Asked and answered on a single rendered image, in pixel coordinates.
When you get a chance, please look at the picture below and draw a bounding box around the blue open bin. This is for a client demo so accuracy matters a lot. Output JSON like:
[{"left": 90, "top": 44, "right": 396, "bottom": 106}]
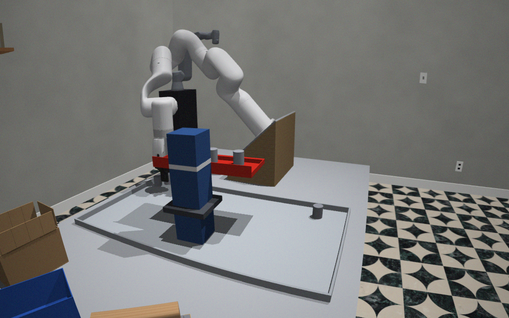
[{"left": 0, "top": 268, "right": 81, "bottom": 318}]

